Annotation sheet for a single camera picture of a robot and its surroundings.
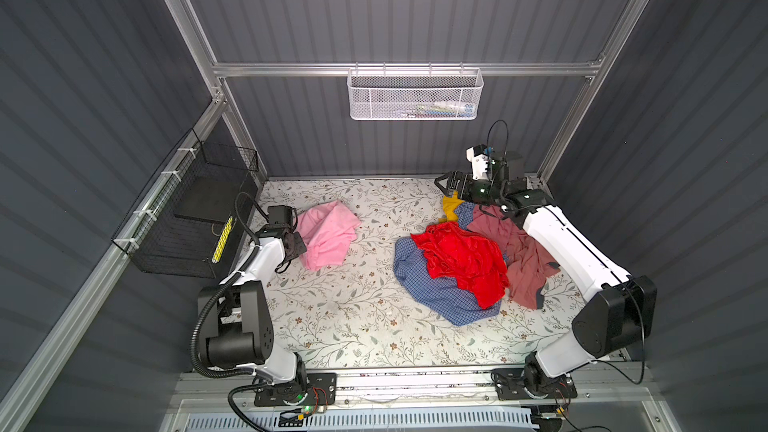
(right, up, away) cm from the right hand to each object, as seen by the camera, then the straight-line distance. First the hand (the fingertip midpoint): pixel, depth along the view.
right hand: (449, 185), depth 80 cm
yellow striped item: (-56, -13, -11) cm, 58 cm away
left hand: (-47, -19, +11) cm, 52 cm away
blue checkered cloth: (0, -31, +8) cm, 33 cm away
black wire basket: (-66, -10, -7) cm, 67 cm away
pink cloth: (-36, -13, +14) cm, 41 cm away
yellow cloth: (+5, -5, +23) cm, 24 cm away
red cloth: (+9, -22, +7) cm, 25 cm away
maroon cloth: (+25, -24, +9) cm, 36 cm away
